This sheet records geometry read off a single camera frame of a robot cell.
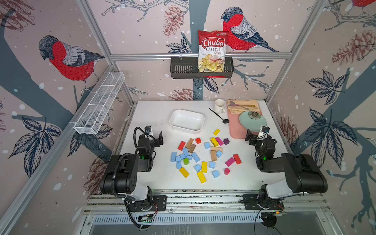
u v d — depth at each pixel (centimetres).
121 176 43
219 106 107
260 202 67
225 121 107
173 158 89
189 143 96
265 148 68
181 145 95
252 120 108
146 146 71
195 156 91
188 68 107
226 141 96
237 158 90
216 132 103
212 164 87
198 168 84
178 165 88
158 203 73
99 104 78
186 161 88
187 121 108
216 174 83
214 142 95
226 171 82
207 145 95
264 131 77
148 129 78
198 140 96
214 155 88
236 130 103
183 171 85
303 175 46
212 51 85
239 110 114
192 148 93
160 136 87
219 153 89
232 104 120
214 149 93
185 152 92
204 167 85
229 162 88
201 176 83
